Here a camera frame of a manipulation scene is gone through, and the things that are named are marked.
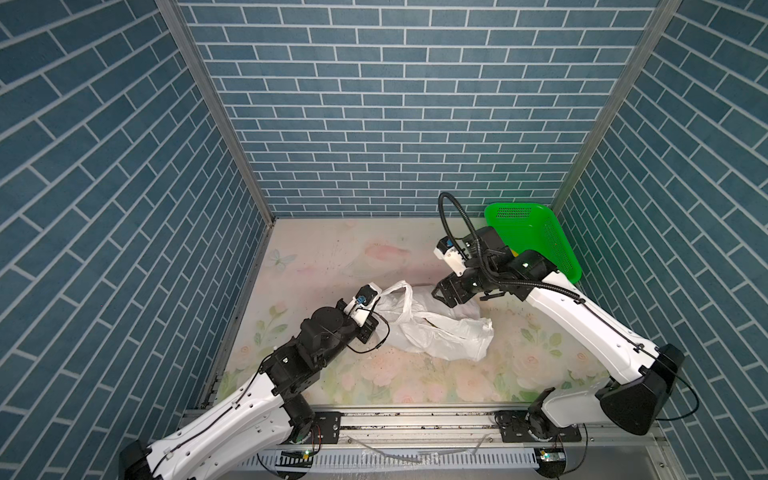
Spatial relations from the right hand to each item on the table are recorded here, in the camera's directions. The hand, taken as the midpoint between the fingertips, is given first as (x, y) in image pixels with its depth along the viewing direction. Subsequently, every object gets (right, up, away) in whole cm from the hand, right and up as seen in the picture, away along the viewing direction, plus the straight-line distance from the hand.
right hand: (440, 282), depth 75 cm
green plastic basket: (+42, +17, +44) cm, 63 cm away
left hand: (-15, -3, -4) cm, 16 cm away
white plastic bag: (-4, -11, +4) cm, 12 cm away
